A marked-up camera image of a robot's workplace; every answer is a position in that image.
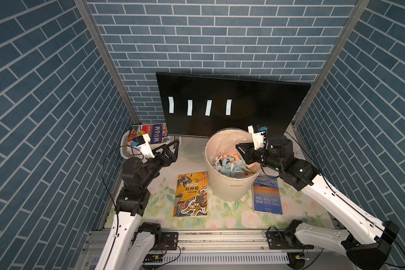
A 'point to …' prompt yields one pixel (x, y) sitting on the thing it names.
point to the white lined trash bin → (231, 178)
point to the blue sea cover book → (265, 194)
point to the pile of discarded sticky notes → (232, 164)
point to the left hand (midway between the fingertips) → (178, 144)
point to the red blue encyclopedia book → (155, 132)
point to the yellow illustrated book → (191, 195)
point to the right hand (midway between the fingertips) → (239, 146)
